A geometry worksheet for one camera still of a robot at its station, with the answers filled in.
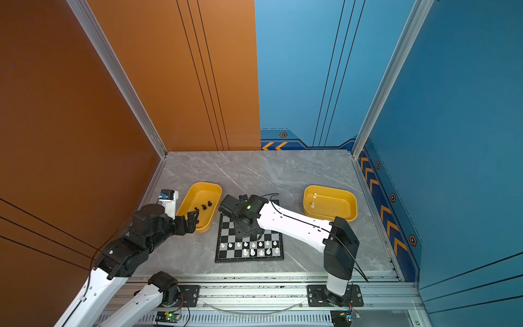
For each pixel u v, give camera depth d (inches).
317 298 28.5
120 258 17.7
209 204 38.0
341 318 27.5
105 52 31.1
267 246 32.6
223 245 32.7
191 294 29.1
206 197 40.9
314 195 39.2
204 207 38.0
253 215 20.3
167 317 27.9
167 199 23.4
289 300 29.1
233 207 22.8
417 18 28.1
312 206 38.0
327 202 38.8
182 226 24.2
